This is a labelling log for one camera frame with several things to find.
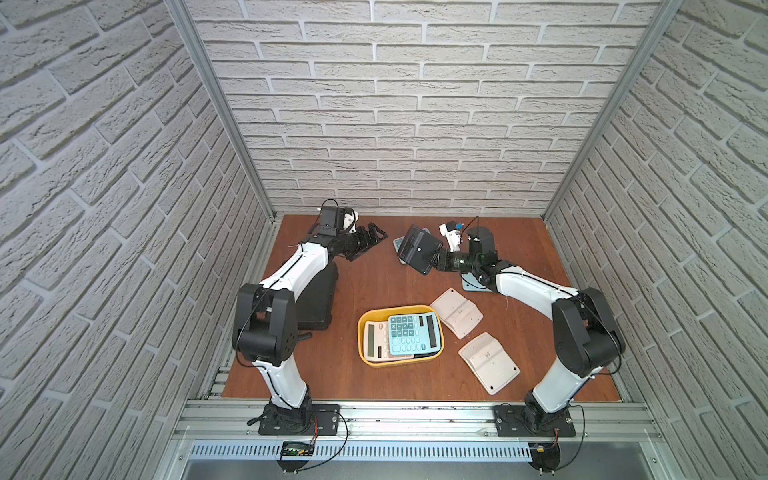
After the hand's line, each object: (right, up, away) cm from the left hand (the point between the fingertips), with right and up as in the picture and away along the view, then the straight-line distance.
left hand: (369, 233), depth 90 cm
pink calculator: (+3, -32, -7) cm, 32 cm away
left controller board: (-16, -54, -18) cm, 59 cm away
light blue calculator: (+14, -29, -7) cm, 33 cm away
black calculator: (+15, -5, -3) cm, 16 cm away
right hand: (+18, -7, -2) cm, 19 cm away
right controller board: (+45, -55, -19) cm, 74 cm away
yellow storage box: (+4, -25, -2) cm, 25 cm away
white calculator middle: (+27, -24, 0) cm, 37 cm away
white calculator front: (+35, -36, -9) cm, 51 cm away
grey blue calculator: (+9, -2, +17) cm, 19 cm away
